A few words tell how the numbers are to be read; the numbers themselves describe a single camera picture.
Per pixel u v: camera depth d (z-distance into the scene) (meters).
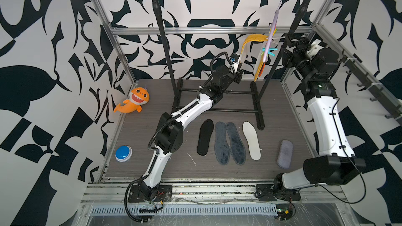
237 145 0.89
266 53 0.52
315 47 0.59
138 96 1.01
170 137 0.54
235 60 0.66
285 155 0.83
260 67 0.84
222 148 0.88
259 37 0.69
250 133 0.94
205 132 0.94
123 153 0.84
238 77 0.73
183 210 0.74
